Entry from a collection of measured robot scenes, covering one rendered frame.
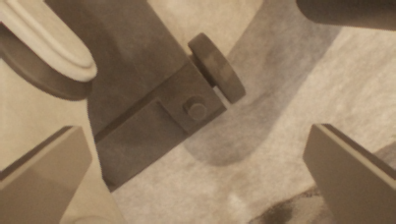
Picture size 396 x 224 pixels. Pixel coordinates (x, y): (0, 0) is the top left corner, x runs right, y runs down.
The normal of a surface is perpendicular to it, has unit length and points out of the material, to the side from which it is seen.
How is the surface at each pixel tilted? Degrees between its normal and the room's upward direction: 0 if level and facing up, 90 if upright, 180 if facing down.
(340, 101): 0
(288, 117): 0
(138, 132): 0
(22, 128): 90
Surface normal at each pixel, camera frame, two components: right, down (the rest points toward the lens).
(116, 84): 0.14, 0.40
